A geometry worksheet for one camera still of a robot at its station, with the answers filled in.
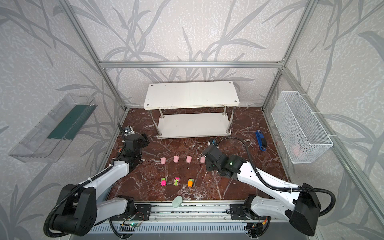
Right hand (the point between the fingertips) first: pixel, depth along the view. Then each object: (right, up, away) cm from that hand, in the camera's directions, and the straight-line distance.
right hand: (209, 156), depth 79 cm
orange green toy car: (-10, -15, +1) cm, 18 cm away
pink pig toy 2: (-20, -5, +12) cm, 24 cm away
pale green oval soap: (-17, -22, -4) cm, 28 cm away
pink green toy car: (-25, -15, +1) cm, 29 cm away
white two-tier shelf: (-17, +28, +40) cm, 52 cm away
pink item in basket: (+44, +4, -6) cm, 44 cm away
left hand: (-40, +13, +8) cm, 43 cm away
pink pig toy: (-28, -6, +11) cm, 31 cm away
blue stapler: (+35, +6, +17) cm, 39 cm away
